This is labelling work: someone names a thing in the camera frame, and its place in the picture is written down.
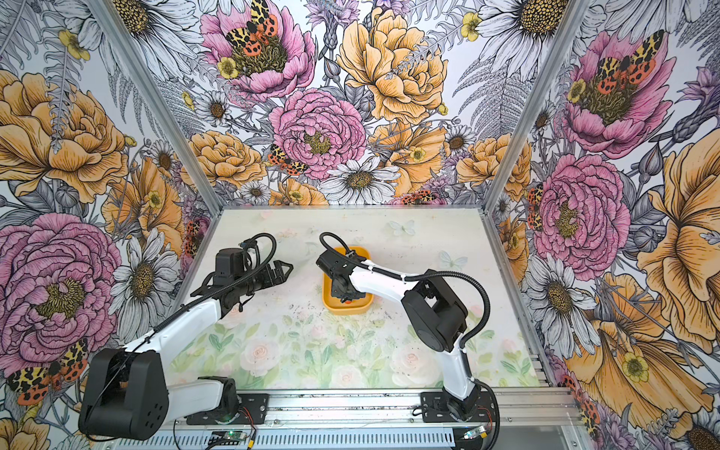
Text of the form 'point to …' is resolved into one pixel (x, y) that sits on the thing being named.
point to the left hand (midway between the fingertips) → (281, 277)
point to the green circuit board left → (235, 435)
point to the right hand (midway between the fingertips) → (348, 297)
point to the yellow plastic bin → (354, 306)
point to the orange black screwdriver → (345, 300)
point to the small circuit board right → (473, 433)
